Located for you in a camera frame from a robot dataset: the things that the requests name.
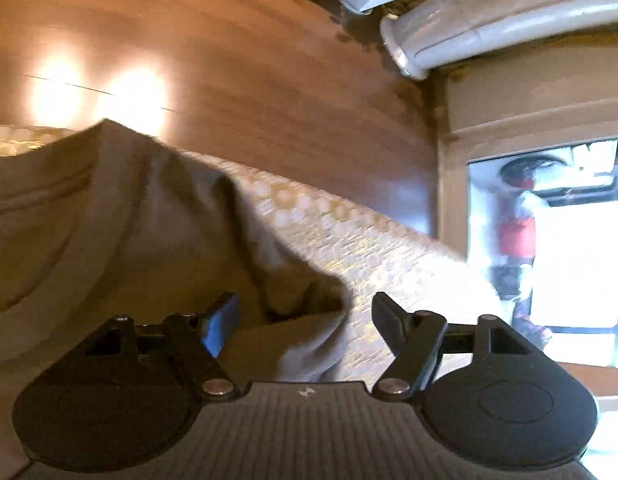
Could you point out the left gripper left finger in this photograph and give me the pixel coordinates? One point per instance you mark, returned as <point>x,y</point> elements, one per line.
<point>196,340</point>

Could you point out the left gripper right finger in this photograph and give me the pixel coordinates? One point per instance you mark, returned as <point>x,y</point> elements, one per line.
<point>414,339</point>

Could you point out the grey sweatshirt garment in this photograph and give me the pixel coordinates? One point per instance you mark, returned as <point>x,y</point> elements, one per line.
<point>108,221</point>

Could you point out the beige patterned round rug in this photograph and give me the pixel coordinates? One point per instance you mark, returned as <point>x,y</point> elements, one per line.
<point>367,254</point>

